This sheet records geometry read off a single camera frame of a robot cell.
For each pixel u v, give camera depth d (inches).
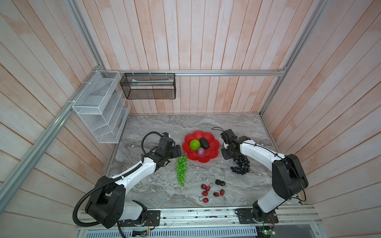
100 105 26.1
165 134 30.7
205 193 31.6
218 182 33.0
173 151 30.7
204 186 32.9
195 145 37.4
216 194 31.7
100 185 17.3
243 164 34.6
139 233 27.9
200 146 38.5
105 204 16.2
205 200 30.7
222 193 31.8
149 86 41.0
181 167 34.5
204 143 38.6
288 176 18.0
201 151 36.5
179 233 27.6
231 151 26.5
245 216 28.8
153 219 28.8
